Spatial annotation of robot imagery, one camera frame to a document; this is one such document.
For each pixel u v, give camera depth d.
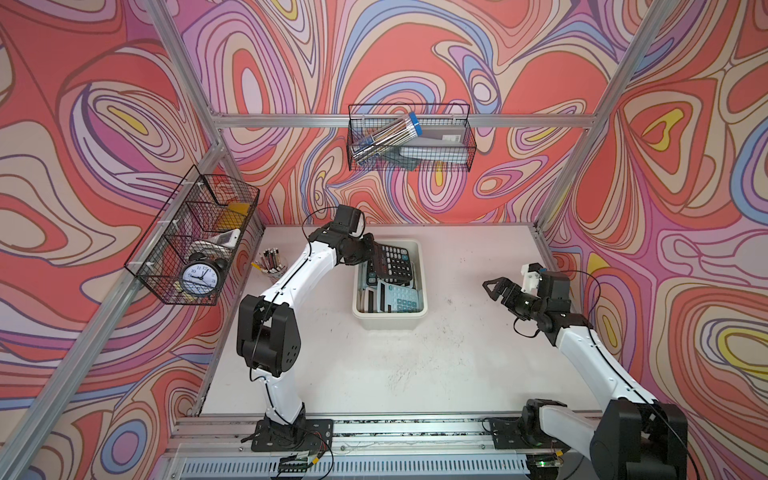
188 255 0.72
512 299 0.75
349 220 0.69
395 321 0.89
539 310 0.64
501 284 0.76
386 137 0.80
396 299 0.89
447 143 0.88
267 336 0.47
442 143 0.88
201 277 0.68
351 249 0.74
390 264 0.91
